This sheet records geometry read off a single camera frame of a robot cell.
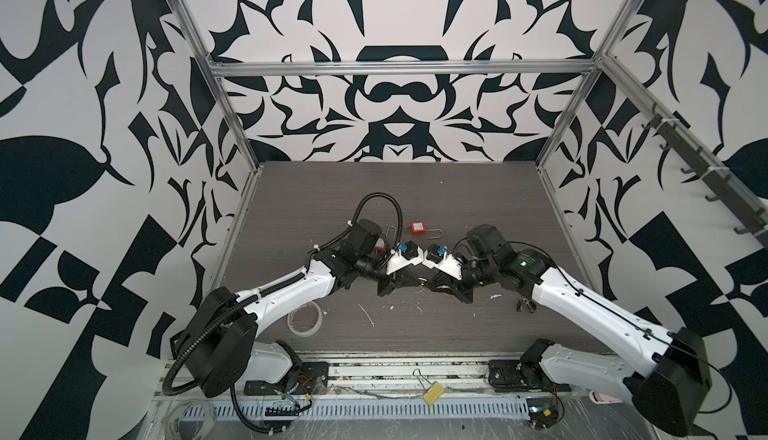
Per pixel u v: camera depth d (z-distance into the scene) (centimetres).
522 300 55
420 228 99
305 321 83
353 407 71
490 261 59
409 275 73
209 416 68
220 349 41
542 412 71
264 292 47
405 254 65
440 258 64
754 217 50
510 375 74
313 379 73
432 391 73
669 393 38
